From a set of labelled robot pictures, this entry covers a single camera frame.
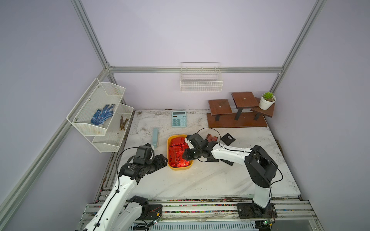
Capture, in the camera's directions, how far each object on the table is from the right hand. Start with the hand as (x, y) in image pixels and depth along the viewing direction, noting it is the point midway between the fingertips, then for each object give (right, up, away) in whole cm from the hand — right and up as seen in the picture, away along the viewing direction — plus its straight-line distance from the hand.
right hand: (185, 157), depth 89 cm
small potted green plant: (+54, +37, +5) cm, 66 cm away
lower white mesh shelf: (-46, +11, -1) cm, 47 cm away
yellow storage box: (+4, -5, -2) cm, 6 cm away
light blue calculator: (-5, +25, +23) cm, 35 cm away
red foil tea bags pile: (-5, +7, +5) cm, 10 cm away
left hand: (-12, -1, -10) cm, 16 cm away
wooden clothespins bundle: (-42, +22, +6) cm, 48 cm away
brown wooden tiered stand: (+49, +29, +21) cm, 61 cm away
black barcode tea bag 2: (+18, -2, +4) cm, 18 cm away
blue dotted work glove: (-46, +25, -12) cm, 54 cm away
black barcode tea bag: (+31, +10, +14) cm, 36 cm away
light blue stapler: (-21, +12, +10) cm, 26 cm away
